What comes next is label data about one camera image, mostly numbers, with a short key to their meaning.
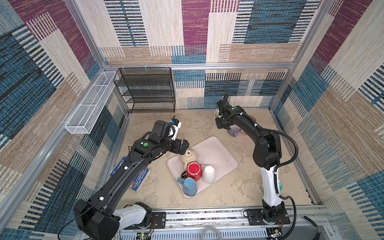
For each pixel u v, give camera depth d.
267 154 0.57
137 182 0.83
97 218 0.37
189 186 0.74
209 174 0.78
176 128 0.67
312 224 0.72
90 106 0.76
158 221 0.73
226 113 0.72
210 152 0.97
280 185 0.76
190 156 0.87
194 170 0.82
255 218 0.73
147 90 1.09
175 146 0.65
